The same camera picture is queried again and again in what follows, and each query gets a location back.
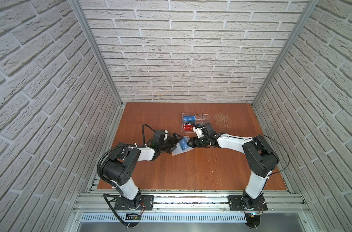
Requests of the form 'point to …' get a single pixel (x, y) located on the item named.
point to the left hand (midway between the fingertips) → (183, 139)
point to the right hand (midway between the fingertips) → (193, 143)
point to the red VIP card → (188, 127)
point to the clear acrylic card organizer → (200, 118)
